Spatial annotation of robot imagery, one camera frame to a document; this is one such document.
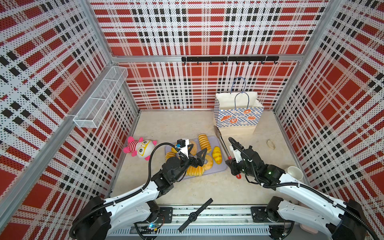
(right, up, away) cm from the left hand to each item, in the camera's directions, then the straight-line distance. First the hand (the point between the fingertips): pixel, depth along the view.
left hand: (200, 149), depth 74 cm
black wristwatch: (-4, -33, -1) cm, 34 cm away
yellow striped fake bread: (+11, -7, +19) cm, 22 cm away
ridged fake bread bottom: (-5, -15, +10) cm, 18 cm away
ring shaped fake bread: (+6, -12, +15) cm, 20 cm away
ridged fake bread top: (+3, +1, +22) cm, 22 cm away
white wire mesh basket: (-52, +20, -2) cm, 56 cm away
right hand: (+14, -8, +3) cm, 17 cm away
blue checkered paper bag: (+22, +20, +14) cm, 33 cm away
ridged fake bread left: (-19, -6, +16) cm, 25 cm away
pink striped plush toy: (-36, -2, +16) cm, 39 cm away
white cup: (+55, -16, +10) cm, 58 cm away
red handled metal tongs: (+10, +8, +6) cm, 14 cm away
